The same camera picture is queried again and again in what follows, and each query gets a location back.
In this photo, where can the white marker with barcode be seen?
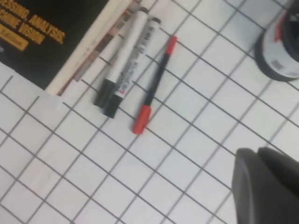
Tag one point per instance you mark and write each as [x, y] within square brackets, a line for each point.
[134, 64]

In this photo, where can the red and black pen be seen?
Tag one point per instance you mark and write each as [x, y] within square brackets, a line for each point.
[145, 110]

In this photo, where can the black mesh pen holder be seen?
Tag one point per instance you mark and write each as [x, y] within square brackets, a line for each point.
[277, 48]

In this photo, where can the white book under textbook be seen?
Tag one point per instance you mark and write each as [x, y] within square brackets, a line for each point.
[102, 44]

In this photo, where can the black image processing textbook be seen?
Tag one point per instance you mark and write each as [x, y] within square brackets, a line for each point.
[46, 41]

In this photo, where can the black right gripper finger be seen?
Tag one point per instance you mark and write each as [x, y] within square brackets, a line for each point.
[265, 187]

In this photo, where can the white marker left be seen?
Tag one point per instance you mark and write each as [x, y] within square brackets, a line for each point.
[122, 57]

